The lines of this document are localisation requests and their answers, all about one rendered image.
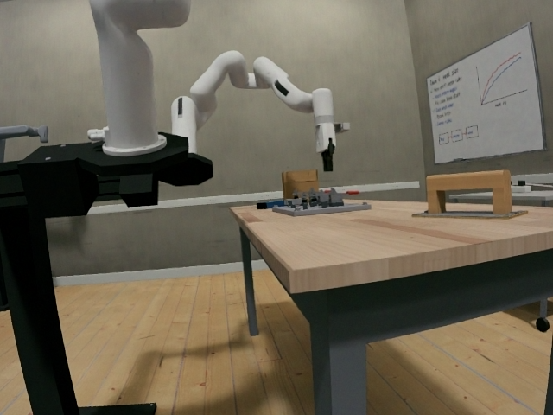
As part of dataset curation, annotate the small brown cardboard box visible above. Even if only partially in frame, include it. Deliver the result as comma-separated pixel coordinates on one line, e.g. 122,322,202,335
282,169,319,200

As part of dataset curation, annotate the blue spirit level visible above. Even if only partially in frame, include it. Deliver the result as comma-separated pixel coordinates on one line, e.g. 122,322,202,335
257,201,288,209

